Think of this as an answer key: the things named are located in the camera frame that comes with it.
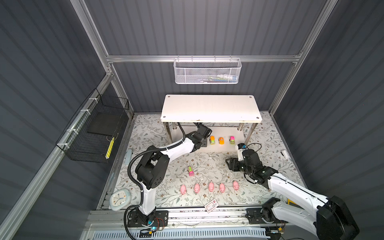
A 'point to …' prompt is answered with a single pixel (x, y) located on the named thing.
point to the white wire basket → (207, 71)
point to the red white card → (211, 206)
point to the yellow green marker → (109, 148)
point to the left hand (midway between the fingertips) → (201, 139)
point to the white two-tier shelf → (232, 119)
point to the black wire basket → (91, 136)
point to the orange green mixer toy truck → (212, 140)
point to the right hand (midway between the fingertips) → (231, 161)
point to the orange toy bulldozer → (221, 140)
